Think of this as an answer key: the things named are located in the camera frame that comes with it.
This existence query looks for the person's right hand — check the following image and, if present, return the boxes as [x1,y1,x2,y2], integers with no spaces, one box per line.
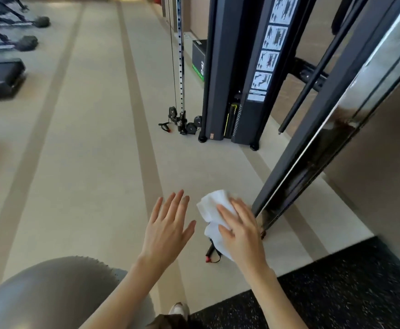
[216,197,271,276]

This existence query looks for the person's left hand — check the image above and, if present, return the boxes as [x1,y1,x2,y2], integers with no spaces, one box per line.
[140,190,197,271]

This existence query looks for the white cleaning cloth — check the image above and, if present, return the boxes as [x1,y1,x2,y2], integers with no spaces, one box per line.
[196,190,240,261]

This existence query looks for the black plyo jump box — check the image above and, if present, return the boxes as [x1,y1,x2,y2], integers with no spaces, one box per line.
[191,39,208,83]

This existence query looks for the chrome numbered machine column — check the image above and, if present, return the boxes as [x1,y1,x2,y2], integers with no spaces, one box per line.
[256,0,400,237]

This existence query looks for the person's left forearm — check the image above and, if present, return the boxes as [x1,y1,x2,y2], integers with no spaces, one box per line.
[80,256,173,329]

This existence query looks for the person's left shoe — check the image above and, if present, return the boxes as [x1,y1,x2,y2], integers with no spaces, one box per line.
[168,302,190,321]

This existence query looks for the person's brown trousers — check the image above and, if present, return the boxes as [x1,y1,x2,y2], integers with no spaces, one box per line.
[145,313,204,329]

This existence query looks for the black straight attachment bar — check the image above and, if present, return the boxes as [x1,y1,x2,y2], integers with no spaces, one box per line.
[278,0,370,135]

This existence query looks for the black adjustable pulley carriage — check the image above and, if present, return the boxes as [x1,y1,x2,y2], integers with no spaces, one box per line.
[167,106,203,136]

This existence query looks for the black weight stack plates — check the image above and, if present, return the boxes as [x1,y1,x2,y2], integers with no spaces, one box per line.
[223,102,242,139]

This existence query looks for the gray dotted exercise ball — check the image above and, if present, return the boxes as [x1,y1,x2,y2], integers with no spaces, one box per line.
[0,255,156,329]

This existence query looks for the black weight stack cover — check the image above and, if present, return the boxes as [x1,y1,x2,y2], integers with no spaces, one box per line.
[199,0,317,151]

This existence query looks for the strip of exercise pictogram stickers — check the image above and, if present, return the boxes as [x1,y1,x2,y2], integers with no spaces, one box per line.
[247,0,300,102]

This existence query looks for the black treadmill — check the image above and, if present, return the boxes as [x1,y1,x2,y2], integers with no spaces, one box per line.
[0,58,27,102]

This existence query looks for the black elliptical trainer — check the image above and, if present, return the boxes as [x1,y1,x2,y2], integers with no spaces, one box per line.
[0,27,39,53]
[0,0,51,28]

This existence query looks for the thin black machine cable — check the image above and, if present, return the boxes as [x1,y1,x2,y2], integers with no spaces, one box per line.
[168,0,178,108]

